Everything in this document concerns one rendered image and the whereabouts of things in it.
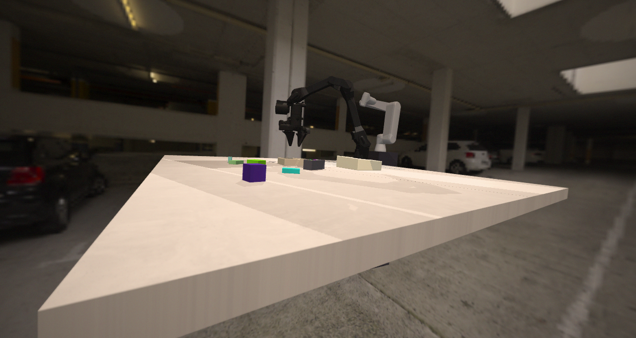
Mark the purple cube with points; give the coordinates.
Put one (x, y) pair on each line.
(254, 172)

